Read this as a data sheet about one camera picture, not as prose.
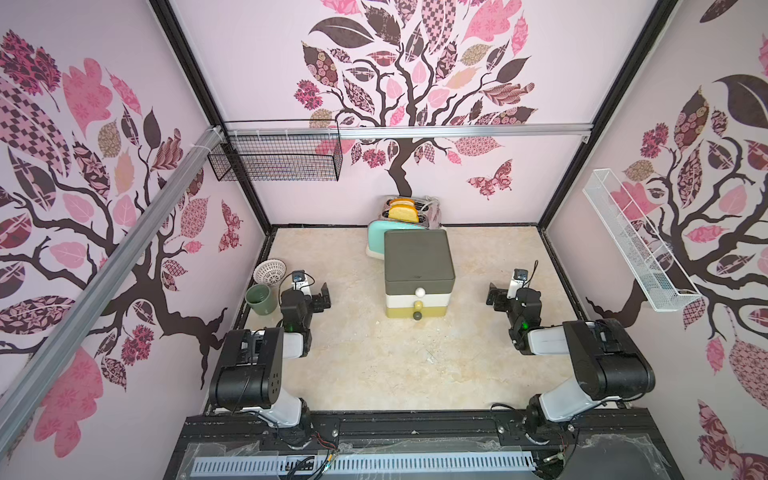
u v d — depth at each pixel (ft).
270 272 3.40
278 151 3.10
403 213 3.20
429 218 3.39
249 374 1.51
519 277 2.65
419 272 2.62
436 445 2.38
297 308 2.34
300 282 2.61
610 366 1.49
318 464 2.29
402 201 3.31
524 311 2.37
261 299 3.17
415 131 3.10
